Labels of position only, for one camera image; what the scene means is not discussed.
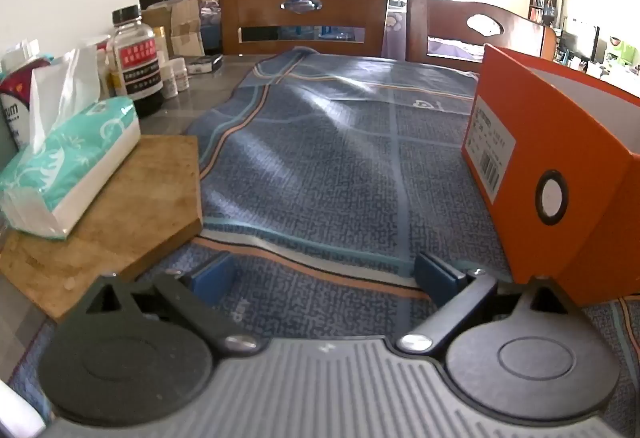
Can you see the green bag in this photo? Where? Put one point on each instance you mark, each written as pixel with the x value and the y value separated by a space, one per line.
pixel 624 51

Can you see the wooden chair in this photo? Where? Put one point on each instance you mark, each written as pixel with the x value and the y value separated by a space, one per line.
pixel 305 25
pixel 450 25

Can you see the small black box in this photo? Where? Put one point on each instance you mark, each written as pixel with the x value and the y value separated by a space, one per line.
pixel 205 64

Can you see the blue checked tablecloth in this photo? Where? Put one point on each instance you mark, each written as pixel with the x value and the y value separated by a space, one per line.
pixel 330 157

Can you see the wooden cutting board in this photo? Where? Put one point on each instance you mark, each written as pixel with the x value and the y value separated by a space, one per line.
pixel 135 198

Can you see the orange cardboard box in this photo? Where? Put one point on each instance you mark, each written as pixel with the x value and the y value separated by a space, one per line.
pixel 550 137

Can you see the clear bottle black cap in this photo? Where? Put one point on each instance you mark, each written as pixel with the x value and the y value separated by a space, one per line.
pixel 135 67

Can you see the black monitor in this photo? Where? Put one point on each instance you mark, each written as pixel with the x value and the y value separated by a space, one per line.
pixel 580 42

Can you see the brown cardboard box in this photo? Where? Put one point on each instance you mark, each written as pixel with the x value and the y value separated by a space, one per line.
pixel 187 25

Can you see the small white jar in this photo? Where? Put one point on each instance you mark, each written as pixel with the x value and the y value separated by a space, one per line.
pixel 180 75
pixel 169 85

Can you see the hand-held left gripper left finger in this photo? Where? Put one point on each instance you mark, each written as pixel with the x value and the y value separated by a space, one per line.
pixel 212 279

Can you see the white red printed pouch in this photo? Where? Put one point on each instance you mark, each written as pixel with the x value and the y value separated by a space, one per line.
pixel 12 107

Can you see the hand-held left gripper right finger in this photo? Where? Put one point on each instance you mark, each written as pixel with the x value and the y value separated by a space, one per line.
pixel 436 279

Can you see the teal tissue pack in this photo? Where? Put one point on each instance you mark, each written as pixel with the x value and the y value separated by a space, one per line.
pixel 75 152

